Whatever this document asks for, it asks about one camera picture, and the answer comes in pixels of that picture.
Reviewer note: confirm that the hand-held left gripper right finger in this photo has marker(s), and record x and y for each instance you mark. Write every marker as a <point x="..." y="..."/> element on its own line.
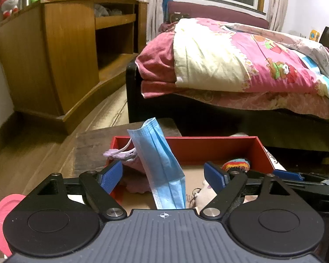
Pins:
<point x="215" y="176"/>

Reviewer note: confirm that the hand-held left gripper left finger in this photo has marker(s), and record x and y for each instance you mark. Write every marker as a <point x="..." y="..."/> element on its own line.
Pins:
<point x="111" y="176"/>

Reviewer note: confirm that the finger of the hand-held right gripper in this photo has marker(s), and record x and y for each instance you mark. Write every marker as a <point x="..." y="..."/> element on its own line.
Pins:
<point x="286" y="175"/>

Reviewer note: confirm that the red cardboard box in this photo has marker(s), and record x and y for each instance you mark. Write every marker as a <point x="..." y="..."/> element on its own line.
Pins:
<point x="208" y="150"/>

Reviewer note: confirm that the blue face mask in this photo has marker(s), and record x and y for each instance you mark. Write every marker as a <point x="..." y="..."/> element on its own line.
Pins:
<point x="159" y="164"/>

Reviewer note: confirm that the striped colourful knitted sock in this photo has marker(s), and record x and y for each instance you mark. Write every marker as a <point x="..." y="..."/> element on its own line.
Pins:
<point x="235" y="165"/>

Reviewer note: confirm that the dark wooden bed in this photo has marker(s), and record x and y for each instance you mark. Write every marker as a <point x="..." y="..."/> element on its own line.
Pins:
<point x="222" y="126"/>

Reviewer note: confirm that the pink cartoon printed quilt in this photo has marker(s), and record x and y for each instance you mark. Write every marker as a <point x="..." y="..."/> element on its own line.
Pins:
<point x="222" y="60"/>

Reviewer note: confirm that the pink lidded drink cup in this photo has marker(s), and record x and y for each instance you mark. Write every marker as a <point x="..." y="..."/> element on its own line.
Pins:
<point x="0" y="216"/>

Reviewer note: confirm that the wooden cabinet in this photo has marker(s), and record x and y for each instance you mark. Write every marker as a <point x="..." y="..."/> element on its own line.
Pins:
<point x="65" y="60"/>

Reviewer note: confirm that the white blue patterned quilt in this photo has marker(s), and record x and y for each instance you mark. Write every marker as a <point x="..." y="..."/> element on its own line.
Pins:
<point x="320" y="54"/>

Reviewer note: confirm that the dark pink blanket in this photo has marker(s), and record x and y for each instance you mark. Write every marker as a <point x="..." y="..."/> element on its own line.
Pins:
<point x="153" y="57"/>

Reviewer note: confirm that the yellow toy box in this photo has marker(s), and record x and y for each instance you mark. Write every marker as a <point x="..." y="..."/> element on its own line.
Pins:
<point x="314" y="34"/>

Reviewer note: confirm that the dark patterned pillow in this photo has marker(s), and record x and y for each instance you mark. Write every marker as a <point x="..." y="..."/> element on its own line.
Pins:
<point x="178" y="17"/>

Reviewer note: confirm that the grey cloth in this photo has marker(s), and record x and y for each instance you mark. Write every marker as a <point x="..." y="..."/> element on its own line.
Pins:
<point x="101" y="9"/>

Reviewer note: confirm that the beige curtain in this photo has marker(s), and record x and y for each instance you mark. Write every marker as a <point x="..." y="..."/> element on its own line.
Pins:
<point x="153" y="5"/>
<point x="277" y="2"/>

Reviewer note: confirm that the blue bag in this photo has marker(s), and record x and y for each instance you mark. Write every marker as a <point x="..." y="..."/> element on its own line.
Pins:
<point x="168" y="0"/>

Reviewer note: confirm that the red white snowman doll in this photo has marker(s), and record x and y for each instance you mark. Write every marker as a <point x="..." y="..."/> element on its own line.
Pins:
<point x="9" y="4"/>

